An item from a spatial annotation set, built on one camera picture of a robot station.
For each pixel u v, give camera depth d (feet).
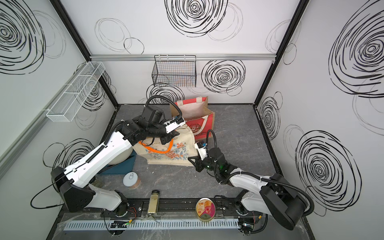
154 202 2.38
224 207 2.41
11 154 1.70
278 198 1.38
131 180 2.57
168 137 2.03
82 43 2.78
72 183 1.29
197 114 3.08
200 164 2.37
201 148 2.37
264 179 1.53
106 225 2.24
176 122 1.97
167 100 1.65
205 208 2.32
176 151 2.62
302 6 2.36
